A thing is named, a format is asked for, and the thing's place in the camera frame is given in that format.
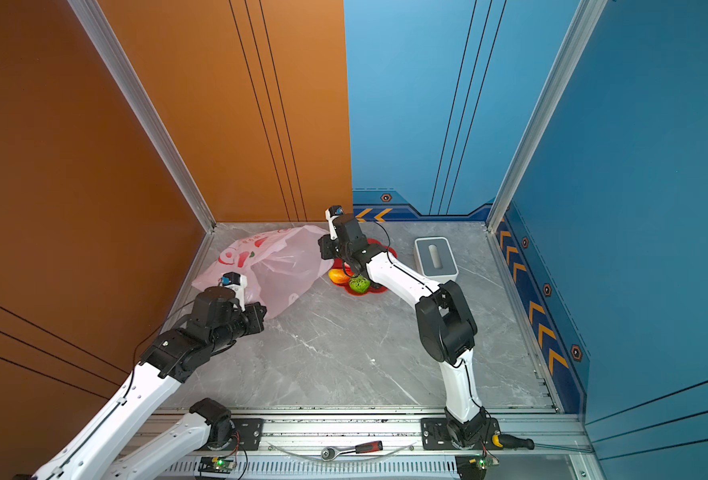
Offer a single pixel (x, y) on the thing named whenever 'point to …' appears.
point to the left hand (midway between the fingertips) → (269, 306)
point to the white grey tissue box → (434, 259)
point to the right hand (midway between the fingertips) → (319, 241)
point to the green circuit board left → (216, 465)
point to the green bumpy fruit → (359, 284)
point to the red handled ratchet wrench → (331, 453)
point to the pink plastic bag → (274, 263)
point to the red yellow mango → (338, 276)
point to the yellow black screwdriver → (512, 442)
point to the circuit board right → (472, 467)
